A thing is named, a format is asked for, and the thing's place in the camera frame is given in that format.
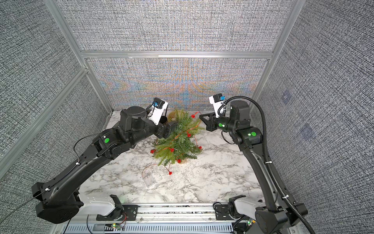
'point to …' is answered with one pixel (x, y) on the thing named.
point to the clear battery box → (148, 179)
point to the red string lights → (178, 161)
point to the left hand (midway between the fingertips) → (172, 116)
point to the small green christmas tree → (180, 144)
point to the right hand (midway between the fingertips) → (201, 113)
